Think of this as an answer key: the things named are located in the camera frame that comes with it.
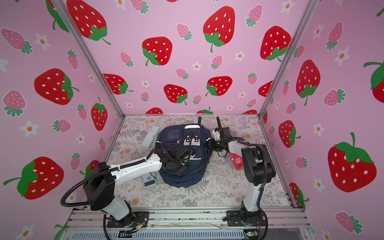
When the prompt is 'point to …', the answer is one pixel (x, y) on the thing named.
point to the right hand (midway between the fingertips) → (205, 145)
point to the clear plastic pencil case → (150, 137)
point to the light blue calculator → (150, 180)
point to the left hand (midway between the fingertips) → (184, 165)
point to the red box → (238, 161)
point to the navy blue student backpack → (194, 136)
